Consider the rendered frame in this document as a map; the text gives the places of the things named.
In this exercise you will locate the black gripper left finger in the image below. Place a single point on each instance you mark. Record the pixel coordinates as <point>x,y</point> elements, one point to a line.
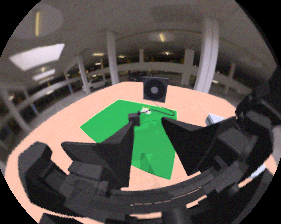
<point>114,154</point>

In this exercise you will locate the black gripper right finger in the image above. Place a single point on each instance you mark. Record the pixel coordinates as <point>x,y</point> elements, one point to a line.
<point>192,142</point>

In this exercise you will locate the green circuit board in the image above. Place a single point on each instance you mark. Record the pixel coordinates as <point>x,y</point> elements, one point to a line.
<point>152,152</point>

